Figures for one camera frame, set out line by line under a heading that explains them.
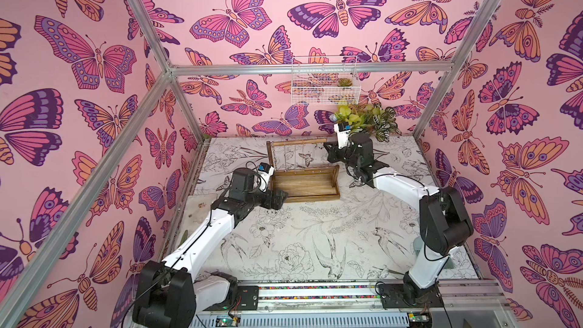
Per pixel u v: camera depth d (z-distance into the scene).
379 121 0.94
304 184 1.02
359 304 0.73
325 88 1.06
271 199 0.73
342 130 0.78
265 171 0.73
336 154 0.80
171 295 0.40
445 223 0.48
